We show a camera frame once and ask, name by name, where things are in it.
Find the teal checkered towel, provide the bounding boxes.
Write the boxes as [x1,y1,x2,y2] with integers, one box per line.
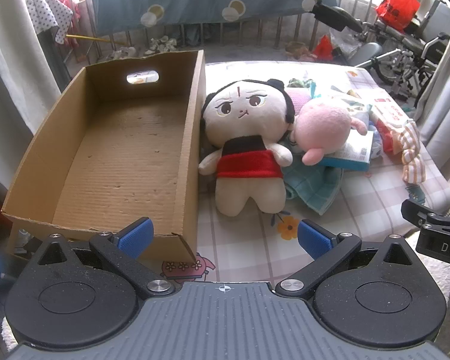
[282,155,344,215]

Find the orange striped cloth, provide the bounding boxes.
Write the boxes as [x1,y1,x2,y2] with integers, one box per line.
[392,120,426,185]

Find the blue white carton box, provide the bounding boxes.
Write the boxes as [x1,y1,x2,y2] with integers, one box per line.
[319,129,373,172]

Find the pink round plush toy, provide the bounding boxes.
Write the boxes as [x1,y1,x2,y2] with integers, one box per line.
[290,97,368,166]

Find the green cloth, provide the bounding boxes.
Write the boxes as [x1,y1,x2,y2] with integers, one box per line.
[288,78,314,88]

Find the brown cardboard box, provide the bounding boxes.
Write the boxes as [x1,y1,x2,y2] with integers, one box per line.
[2,50,206,262]

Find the red white wet wipes pack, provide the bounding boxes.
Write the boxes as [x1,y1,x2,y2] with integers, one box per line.
[370,97,410,155]

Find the black haired plush doll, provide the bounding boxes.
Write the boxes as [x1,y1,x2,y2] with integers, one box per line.
[198,79,295,217]

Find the pink knitted cushion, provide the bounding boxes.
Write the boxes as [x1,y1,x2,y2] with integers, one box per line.
[285,87,312,116]

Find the wheelchair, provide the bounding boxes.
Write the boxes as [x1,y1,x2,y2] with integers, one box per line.
[309,0,450,102]

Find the white curtain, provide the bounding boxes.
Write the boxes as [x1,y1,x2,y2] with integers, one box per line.
[0,0,60,197]

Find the white sandal pair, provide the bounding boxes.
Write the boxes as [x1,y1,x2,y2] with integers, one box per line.
[109,46,137,60]

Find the white sneaker pair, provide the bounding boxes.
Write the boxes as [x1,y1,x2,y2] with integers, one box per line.
[144,35,178,57]

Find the yellow broom stick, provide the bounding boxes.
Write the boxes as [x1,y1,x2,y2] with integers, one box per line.
[65,33,113,43]

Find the red plastic bag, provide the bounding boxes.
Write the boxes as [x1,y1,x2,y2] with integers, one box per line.
[376,0,420,32]

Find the polka dot white cloth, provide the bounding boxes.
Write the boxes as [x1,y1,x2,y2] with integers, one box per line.
[25,0,73,45]

